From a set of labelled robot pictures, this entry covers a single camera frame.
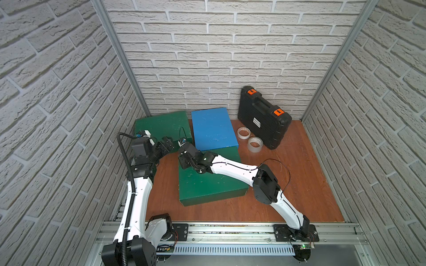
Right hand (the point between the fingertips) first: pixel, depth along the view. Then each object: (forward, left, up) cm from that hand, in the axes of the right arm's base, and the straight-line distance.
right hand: (185, 155), depth 87 cm
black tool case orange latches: (+16, -47, +5) cm, 50 cm away
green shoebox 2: (-17, -6, -3) cm, 19 cm away
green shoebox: (+22, +7, 0) cm, 23 cm away
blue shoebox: (+18, -16, -1) cm, 25 cm away
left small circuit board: (-40, +8, -14) cm, 43 cm away
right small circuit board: (-43, -54, -13) cm, 70 cm away
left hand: (+1, +6, +14) cm, 15 cm away
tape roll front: (+13, -43, -12) cm, 47 cm away
